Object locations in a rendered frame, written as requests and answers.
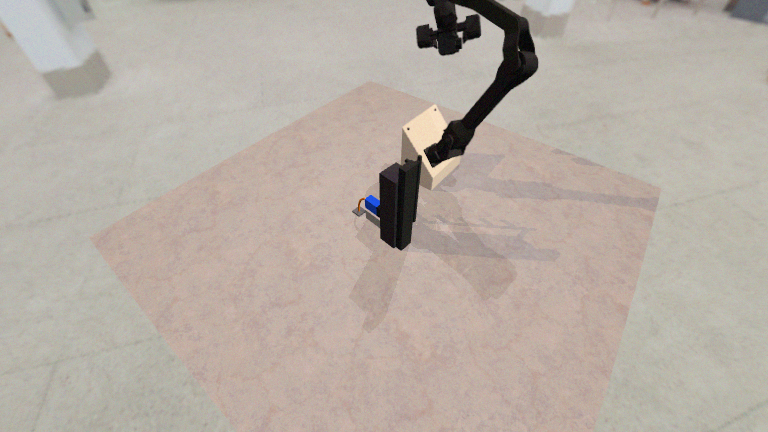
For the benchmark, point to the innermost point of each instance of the blue block with orange rod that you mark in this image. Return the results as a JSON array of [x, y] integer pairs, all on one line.
[[372, 204]]

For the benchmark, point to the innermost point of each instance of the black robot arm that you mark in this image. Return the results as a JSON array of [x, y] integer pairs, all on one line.
[[516, 68]]

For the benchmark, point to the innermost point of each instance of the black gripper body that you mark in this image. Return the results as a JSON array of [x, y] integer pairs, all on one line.
[[471, 26]]

